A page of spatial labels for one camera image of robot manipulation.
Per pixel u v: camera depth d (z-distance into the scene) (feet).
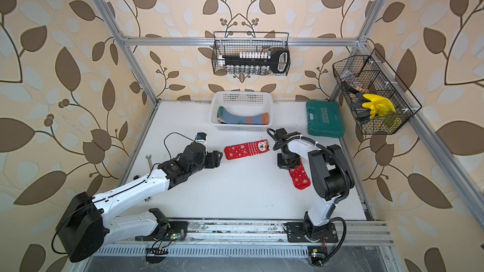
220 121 3.45
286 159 2.60
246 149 3.20
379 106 2.26
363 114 2.10
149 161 3.13
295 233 2.40
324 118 3.45
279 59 2.72
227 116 3.42
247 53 2.64
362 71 2.85
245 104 3.79
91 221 1.31
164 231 2.23
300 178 2.89
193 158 2.08
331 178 1.59
